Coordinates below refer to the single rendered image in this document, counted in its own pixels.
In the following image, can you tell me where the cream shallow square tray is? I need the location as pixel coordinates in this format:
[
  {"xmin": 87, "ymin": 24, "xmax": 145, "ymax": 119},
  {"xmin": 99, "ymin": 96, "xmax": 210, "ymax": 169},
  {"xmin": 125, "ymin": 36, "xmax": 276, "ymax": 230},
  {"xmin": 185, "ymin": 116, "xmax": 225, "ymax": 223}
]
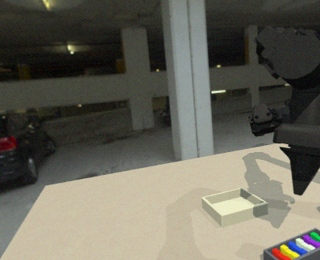
[{"xmin": 202, "ymin": 188, "xmax": 268, "ymax": 228}]

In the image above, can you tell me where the yellow fuse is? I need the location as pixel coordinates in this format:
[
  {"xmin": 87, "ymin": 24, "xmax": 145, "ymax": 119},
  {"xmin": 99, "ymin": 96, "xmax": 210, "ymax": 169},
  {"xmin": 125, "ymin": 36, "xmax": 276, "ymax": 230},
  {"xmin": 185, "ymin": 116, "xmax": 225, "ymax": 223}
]
[{"xmin": 281, "ymin": 244, "xmax": 299, "ymax": 260}]

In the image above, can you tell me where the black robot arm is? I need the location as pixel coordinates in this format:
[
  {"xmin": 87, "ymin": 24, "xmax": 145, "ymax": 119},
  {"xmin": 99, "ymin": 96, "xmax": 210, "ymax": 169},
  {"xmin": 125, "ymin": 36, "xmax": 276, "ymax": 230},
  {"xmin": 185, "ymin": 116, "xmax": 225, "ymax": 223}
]
[{"xmin": 248, "ymin": 24, "xmax": 320, "ymax": 136}]

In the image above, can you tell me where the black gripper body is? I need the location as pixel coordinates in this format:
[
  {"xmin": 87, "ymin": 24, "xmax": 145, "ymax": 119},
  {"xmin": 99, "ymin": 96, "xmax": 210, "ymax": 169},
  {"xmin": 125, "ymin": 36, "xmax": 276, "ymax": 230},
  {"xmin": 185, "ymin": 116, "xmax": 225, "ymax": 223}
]
[{"xmin": 273, "ymin": 93, "xmax": 320, "ymax": 152}]

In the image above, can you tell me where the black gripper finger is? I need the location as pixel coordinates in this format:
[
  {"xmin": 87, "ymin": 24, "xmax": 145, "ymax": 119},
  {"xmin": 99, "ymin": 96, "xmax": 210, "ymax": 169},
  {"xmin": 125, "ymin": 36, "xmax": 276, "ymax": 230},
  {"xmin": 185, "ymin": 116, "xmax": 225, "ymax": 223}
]
[{"xmin": 279, "ymin": 147, "xmax": 320, "ymax": 195}]

